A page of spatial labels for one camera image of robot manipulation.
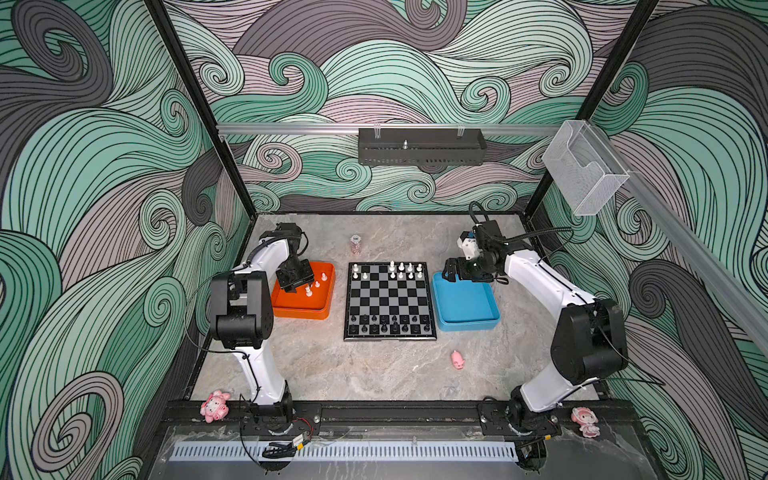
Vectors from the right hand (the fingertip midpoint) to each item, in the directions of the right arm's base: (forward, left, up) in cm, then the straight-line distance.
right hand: (458, 273), depth 89 cm
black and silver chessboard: (-5, +21, -9) cm, 23 cm away
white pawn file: (+4, +29, -8) cm, 31 cm away
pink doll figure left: (-35, +65, -6) cm, 74 cm away
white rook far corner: (+7, +33, -8) cm, 34 cm away
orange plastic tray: (-5, +46, -9) cm, 47 cm away
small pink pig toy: (-23, +2, -9) cm, 25 cm away
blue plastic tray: (-5, -3, -10) cm, 12 cm away
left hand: (-1, +48, -5) cm, 48 cm away
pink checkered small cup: (+15, +33, -6) cm, 37 cm away
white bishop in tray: (+4, +43, -8) cm, 44 cm away
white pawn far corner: (+4, +33, -9) cm, 34 cm away
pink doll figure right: (-37, -27, -8) cm, 46 cm away
